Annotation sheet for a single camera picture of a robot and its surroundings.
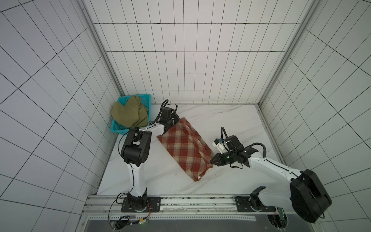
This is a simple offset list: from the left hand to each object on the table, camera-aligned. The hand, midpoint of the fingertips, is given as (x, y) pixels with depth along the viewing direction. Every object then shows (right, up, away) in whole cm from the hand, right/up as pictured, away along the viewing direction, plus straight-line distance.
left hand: (178, 117), depth 102 cm
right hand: (+20, -24, -18) cm, 36 cm away
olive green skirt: (-34, +3, +2) cm, 34 cm away
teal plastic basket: (-28, +14, +12) cm, 33 cm away
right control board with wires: (+51, -49, -33) cm, 79 cm away
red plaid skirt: (+7, -19, -12) cm, 23 cm away
